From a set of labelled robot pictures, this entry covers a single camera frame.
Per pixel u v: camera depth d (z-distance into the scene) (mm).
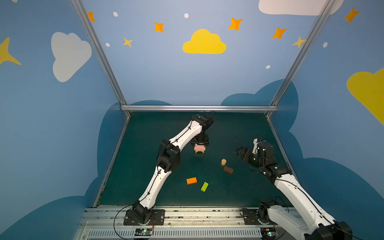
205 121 728
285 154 1042
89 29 752
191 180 861
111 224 731
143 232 705
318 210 430
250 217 749
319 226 403
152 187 638
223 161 929
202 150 963
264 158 614
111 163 982
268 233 713
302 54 861
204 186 840
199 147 952
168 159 616
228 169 905
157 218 747
